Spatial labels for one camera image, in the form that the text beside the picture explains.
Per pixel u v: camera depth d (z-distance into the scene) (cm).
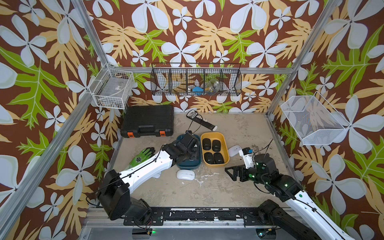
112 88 86
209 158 91
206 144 99
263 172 55
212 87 98
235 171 64
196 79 99
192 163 92
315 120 78
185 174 87
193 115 119
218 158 93
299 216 48
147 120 108
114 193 41
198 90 94
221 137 99
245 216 74
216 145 99
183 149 60
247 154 65
